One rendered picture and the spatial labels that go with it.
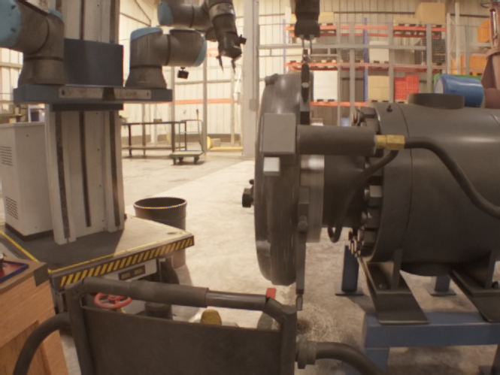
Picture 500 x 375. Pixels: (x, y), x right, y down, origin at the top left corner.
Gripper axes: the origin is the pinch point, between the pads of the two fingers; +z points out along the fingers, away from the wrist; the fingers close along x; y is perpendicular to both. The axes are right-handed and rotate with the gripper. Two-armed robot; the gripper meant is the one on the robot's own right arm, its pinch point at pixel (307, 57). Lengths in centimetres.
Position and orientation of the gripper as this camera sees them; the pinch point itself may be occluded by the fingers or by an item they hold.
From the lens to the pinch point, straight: 106.9
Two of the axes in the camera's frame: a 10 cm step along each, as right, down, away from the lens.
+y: 2.1, -2.5, 9.5
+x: -9.8, -0.4, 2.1
